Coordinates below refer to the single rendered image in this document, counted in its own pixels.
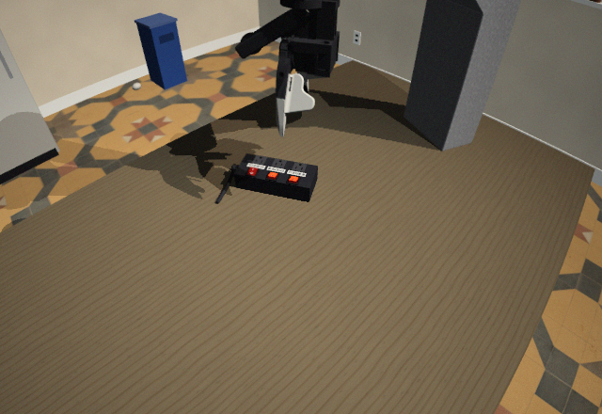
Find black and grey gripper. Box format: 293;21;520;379
276;0;340;137

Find black power strip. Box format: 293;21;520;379
216;153;318;203

